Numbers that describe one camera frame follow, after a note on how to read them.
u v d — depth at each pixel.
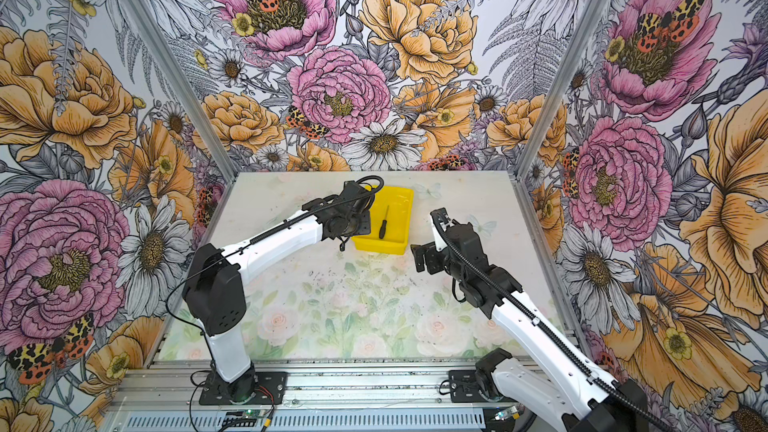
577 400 0.40
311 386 0.76
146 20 0.80
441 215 0.66
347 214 0.64
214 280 0.52
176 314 0.89
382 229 1.04
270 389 0.73
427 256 0.69
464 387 0.74
